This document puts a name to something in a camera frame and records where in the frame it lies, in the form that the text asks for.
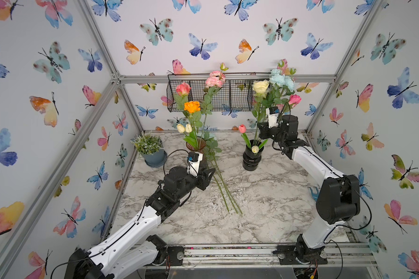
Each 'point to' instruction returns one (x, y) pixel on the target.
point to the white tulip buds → (181, 129)
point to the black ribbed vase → (251, 159)
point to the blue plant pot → (156, 160)
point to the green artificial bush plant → (146, 144)
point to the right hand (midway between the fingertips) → (260, 121)
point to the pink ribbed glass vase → (201, 145)
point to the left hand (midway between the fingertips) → (211, 167)
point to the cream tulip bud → (255, 149)
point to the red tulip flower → (242, 128)
